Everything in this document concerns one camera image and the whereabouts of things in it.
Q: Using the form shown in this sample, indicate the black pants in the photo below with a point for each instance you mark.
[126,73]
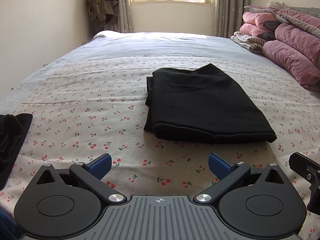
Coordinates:
[203,106]

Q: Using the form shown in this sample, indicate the grey bed headboard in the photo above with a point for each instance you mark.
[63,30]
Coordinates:
[313,11]

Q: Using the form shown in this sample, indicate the grey curtain left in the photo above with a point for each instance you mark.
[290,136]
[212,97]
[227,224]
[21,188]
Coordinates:
[125,23]

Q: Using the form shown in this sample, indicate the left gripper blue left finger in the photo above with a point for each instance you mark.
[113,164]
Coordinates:
[100,166]

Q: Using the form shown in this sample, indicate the black fuzzy garment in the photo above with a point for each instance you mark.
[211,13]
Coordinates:
[14,129]

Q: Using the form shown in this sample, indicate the cherry print cloth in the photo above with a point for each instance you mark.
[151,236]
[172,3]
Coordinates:
[87,108]

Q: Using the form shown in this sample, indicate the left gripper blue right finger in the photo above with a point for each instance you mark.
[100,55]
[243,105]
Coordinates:
[220,166]

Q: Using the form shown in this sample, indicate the striped folded blanket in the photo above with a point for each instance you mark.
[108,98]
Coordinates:
[252,44]

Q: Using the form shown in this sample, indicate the pink quilt stack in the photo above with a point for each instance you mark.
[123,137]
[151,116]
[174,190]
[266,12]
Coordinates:
[260,24]

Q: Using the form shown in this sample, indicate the grey curtain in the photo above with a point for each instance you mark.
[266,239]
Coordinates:
[125,23]
[227,16]

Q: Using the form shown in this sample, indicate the grey curtain right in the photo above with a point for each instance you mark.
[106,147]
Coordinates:
[227,16]

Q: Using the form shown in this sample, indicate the mauve quilt stack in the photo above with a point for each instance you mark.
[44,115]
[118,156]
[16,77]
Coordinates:
[296,47]

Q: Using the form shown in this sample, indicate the hanging clothes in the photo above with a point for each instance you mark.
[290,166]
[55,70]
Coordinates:
[103,14]

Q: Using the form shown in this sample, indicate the grey-blue bed sheet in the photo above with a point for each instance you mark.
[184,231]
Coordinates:
[112,45]

